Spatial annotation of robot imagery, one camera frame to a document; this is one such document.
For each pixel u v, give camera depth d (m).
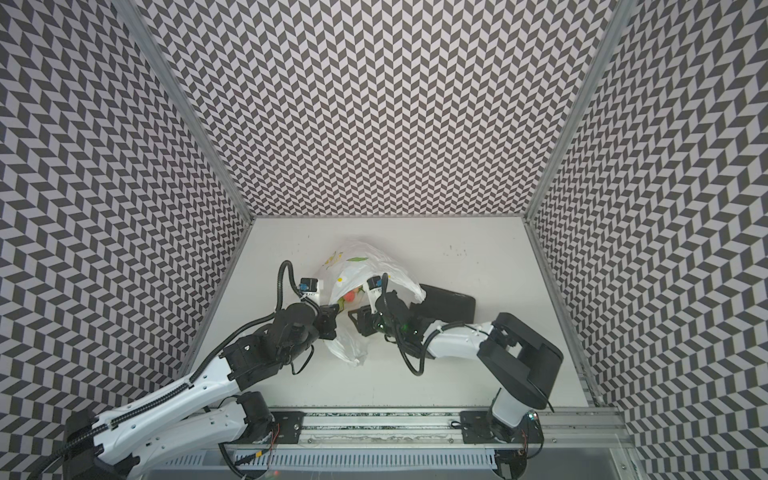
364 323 0.72
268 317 0.55
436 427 0.75
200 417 0.56
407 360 0.67
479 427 0.73
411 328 0.66
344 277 0.76
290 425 0.73
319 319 0.63
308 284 0.64
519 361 0.45
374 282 0.75
